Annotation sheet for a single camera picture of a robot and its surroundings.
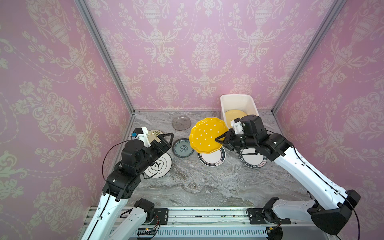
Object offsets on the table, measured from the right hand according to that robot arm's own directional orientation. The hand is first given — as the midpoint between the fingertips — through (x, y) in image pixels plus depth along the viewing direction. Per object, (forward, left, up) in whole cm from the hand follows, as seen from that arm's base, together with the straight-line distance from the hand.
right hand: (215, 140), depth 67 cm
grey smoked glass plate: (+36, +19, -29) cm, 50 cm away
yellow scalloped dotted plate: (+5, +5, -3) cm, 8 cm away
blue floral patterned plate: (+15, +18, -30) cm, 38 cm away
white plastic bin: (+43, -28, -18) cm, 55 cm away
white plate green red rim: (+6, -2, -30) cm, 31 cm away
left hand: (-1, +20, +3) cm, 20 cm away
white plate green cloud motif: (+1, +31, -29) cm, 43 cm away
